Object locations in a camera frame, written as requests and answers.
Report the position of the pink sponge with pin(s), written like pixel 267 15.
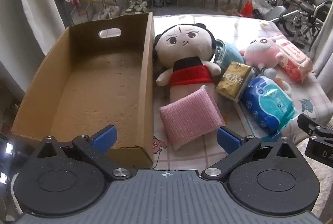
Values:
pixel 190 117

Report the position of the grey curtain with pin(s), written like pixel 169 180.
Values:
pixel 322 39

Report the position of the pink plush toy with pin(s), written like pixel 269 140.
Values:
pixel 260 53

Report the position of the printed tablecloth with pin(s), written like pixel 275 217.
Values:
pixel 197 23

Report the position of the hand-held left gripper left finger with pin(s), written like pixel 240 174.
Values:
pixel 105 136

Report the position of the white red-print packet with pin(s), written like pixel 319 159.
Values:
pixel 270 28

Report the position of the teal mask box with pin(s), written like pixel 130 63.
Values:
pixel 230 53

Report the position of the white curtain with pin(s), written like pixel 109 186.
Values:
pixel 33 5

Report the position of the brown cardboard box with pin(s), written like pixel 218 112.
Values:
pixel 91 83

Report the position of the gold tissue packet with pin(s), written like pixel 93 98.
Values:
pixel 232 81

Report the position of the small red bag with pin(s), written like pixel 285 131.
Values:
pixel 246 9

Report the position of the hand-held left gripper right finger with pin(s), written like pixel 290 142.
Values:
pixel 229 139

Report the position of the white tape roll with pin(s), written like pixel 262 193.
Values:
pixel 289 87

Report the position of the wheelchair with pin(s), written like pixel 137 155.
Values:
pixel 307 10

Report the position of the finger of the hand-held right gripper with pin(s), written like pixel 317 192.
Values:
pixel 312 126

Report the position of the brown fuzzy object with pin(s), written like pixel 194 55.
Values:
pixel 229 9

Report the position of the grey padded seat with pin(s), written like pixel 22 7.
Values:
pixel 277 12

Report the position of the blue wet wipes packet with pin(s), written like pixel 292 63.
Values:
pixel 265 104

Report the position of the pink wet wipes packet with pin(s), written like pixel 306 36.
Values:
pixel 291 57

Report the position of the black-haired plush doll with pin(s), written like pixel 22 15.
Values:
pixel 184 41

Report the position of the white black sneaker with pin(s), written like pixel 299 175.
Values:
pixel 129 9
pixel 141 6

